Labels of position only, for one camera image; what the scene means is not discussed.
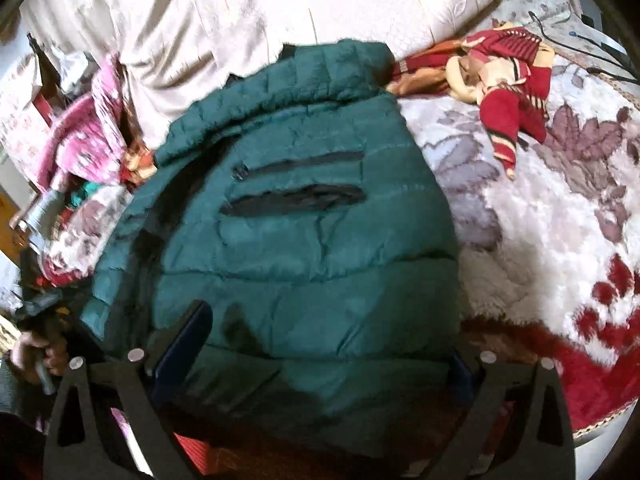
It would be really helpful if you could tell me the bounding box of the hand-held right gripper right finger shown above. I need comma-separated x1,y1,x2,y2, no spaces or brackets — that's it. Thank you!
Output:
425,344,577,480

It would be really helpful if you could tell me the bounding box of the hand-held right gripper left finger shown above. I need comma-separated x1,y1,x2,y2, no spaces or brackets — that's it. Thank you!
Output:
42,300,214,480

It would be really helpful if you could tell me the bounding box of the green puffer jacket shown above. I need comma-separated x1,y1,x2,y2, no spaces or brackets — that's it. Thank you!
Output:
80,40,472,461

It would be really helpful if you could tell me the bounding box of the person's left hand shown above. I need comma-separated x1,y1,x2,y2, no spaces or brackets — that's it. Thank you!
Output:
12,332,69,387

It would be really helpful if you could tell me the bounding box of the green cloth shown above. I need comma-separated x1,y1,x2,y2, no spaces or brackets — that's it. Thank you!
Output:
69,181,103,209

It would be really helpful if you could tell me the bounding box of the pink penguin print cloth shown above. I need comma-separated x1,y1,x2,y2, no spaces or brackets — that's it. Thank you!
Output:
37,52,134,197

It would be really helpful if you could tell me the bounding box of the floral plush blanket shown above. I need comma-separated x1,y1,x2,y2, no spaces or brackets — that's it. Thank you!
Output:
30,0,640,480

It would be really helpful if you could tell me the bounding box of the red knitted sweater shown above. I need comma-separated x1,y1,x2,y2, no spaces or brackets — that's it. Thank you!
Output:
444,20,557,182

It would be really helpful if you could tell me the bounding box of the beige patterned quilt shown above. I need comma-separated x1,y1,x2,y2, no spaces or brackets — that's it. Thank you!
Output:
20,0,517,153

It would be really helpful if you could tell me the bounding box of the black cable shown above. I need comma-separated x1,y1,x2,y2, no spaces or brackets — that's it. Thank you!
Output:
527,10,640,87
569,31,632,58

